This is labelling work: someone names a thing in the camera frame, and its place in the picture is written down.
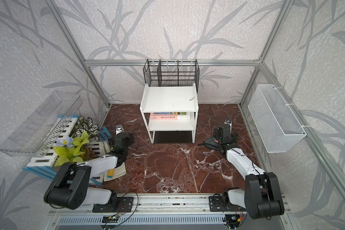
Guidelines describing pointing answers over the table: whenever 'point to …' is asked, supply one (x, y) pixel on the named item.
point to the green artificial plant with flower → (69, 149)
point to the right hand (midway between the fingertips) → (226, 129)
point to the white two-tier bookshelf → (170, 109)
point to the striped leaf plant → (82, 124)
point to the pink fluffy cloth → (212, 143)
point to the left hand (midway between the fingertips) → (122, 133)
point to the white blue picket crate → (41, 163)
